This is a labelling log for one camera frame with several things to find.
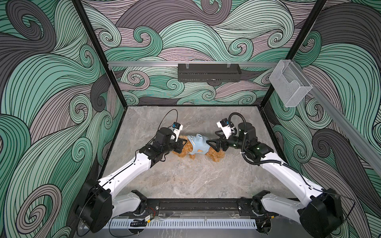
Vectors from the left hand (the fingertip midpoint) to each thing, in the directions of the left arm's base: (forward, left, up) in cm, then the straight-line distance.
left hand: (185, 139), depth 80 cm
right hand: (-1, -14, +5) cm, 15 cm away
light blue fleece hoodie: (-5, -8, +2) cm, 9 cm away
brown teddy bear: (-5, -1, -1) cm, 5 cm away
